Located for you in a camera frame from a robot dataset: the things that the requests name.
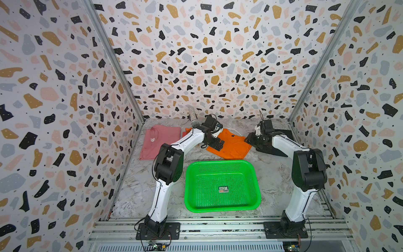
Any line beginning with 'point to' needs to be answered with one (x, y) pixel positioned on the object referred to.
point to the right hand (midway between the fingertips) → (246, 140)
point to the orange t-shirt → (235, 147)
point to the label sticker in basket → (223, 189)
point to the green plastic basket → (220, 186)
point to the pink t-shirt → (155, 138)
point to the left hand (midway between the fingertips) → (218, 142)
